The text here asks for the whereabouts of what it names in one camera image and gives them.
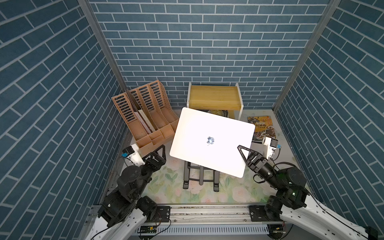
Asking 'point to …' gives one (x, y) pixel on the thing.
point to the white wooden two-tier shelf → (226, 100)
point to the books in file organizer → (145, 124)
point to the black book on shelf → (221, 112)
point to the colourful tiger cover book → (263, 128)
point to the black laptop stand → (187, 166)
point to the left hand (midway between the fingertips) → (165, 149)
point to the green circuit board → (148, 229)
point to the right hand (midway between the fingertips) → (242, 150)
